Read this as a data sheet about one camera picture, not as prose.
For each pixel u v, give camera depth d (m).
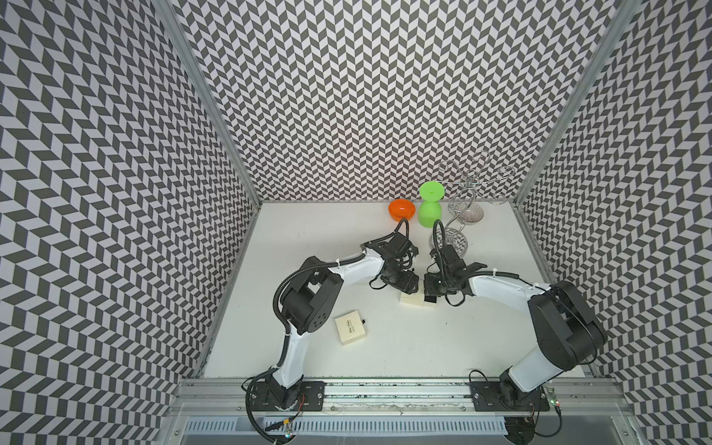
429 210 0.87
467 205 0.87
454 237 1.04
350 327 0.82
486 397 0.73
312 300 0.52
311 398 0.72
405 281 0.81
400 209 1.13
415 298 0.88
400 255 0.78
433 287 0.82
